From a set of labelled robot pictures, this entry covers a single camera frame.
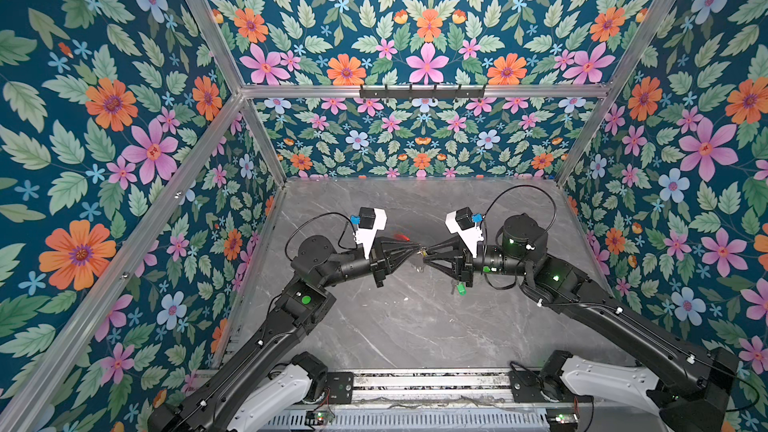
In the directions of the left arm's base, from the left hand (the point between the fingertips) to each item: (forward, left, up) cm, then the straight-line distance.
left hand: (419, 248), depth 55 cm
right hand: (+2, -2, -5) cm, 6 cm away
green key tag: (+7, -15, -39) cm, 43 cm away
